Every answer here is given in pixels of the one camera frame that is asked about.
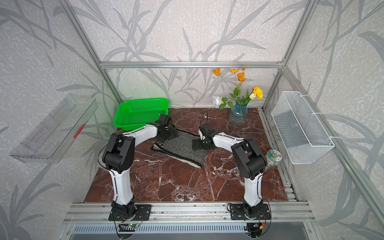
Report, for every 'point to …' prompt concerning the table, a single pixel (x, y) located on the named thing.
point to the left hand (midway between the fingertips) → (174, 136)
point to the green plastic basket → (131, 114)
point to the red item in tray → (79, 131)
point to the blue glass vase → (238, 114)
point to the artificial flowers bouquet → (240, 98)
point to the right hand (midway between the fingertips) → (198, 146)
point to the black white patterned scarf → (180, 147)
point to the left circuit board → (127, 227)
